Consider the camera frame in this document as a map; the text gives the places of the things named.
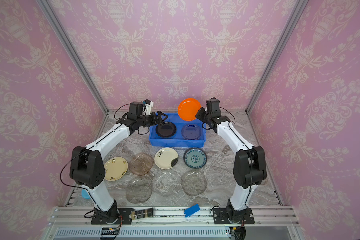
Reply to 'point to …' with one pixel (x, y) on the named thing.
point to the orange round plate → (188, 108)
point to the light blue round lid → (84, 194)
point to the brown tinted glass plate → (141, 163)
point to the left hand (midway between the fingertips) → (163, 118)
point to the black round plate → (166, 129)
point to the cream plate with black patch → (166, 158)
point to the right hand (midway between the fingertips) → (198, 111)
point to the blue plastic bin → (177, 140)
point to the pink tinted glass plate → (191, 132)
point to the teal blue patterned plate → (195, 158)
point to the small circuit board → (109, 231)
